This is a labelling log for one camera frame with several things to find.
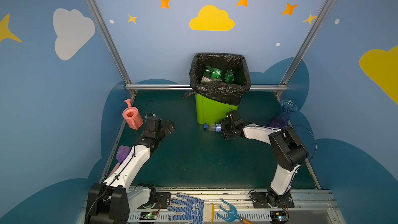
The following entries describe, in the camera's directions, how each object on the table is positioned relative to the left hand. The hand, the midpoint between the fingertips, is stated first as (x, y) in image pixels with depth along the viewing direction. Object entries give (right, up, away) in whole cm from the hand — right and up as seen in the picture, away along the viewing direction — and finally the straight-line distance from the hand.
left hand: (169, 126), depth 86 cm
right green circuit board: (+54, -41, -14) cm, 69 cm away
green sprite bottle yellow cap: (+25, +32, +7) cm, 41 cm away
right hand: (+29, -1, +11) cm, 31 cm away
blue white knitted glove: (+15, -38, -14) cm, 43 cm away
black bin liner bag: (+26, +18, -13) cm, 34 cm away
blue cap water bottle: (+27, -2, +12) cm, 30 cm away
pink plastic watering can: (-24, +6, +7) cm, 26 cm away
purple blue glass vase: (+67, +11, 0) cm, 68 cm away
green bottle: (+35, +29, +5) cm, 46 cm away
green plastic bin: (+23, +8, +5) cm, 25 cm away
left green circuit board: (-7, -39, -15) cm, 43 cm away
